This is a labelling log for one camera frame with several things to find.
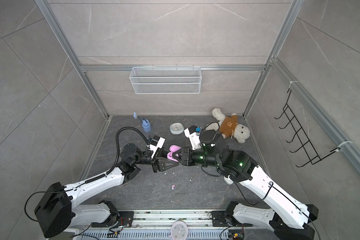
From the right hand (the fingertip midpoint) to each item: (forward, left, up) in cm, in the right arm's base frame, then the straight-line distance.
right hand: (174, 154), depth 58 cm
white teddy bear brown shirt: (+37, -36, -28) cm, 59 cm away
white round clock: (-22, -1, -32) cm, 39 cm away
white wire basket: (+60, +7, -5) cm, 61 cm away
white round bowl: (+40, +1, -32) cm, 51 cm away
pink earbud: (-1, +3, -34) cm, 34 cm away
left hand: (-1, -2, -2) cm, 3 cm away
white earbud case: (+1, -29, -33) cm, 44 cm away
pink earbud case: (+3, +1, 0) cm, 3 cm away
